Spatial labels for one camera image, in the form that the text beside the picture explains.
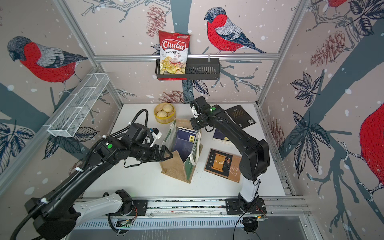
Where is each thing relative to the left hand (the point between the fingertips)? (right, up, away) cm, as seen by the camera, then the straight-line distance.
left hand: (168, 154), depth 66 cm
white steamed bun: (-9, +23, +44) cm, 51 cm away
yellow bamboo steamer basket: (-6, +16, +41) cm, 44 cm away
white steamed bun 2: (-13, +19, +41) cm, 46 cm away
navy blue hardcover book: (+28, +5, +34) cm, 45 cm away
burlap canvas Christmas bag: (+1, -11, +15) cm, 19 cm away
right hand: (+12, +13, +18) cm, 26 cm away
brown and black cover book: (+29, -11, +21) cm, 38 cm away
